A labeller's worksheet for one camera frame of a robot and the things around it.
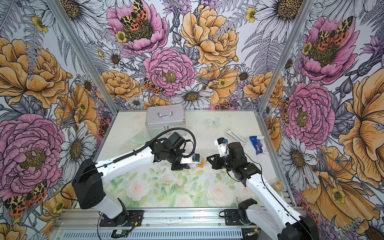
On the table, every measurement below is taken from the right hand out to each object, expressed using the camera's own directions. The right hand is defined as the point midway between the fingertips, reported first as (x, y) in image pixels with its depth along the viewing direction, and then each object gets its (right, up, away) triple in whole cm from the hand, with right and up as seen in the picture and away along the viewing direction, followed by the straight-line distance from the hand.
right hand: (207, 162), depth 79 cm
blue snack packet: (+34, +6, +20) cm, 40 cm away
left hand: (-12, -2, +1) cm, 12 cm away
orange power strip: (-2, -1, +1) cm, 3 cm away
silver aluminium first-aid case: (-29, +23, +18) cm, 42 cm away
